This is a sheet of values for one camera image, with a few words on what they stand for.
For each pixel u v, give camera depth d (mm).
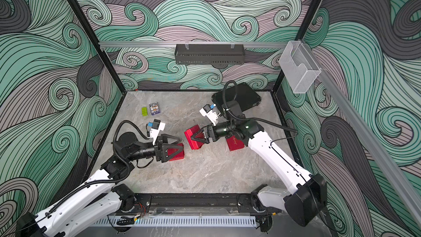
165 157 568
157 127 590
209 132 591
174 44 937
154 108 1082
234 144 900
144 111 1069
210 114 634
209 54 952
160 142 611
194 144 626
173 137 671
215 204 744
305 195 370
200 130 596
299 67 773
